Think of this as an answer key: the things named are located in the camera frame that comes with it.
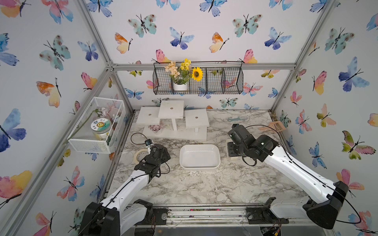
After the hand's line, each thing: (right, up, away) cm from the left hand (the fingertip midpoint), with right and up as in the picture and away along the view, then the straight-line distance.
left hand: (163, 152), depth 87 cm
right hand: (+37, +5, -13) cm, 40 cm away
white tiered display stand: (+6, +17, +21) cm, 28 cm away
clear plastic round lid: (-25, -5, +8) cm, 27 cm away
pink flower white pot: (-7, +14, +11) cm, 19 cm away
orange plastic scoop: (+81, +15, +25) cm, 86 cm away
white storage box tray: (+22, -4, +6) cm, 23 cm away
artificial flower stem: (-29, +22, -12) cm, 38 cm away
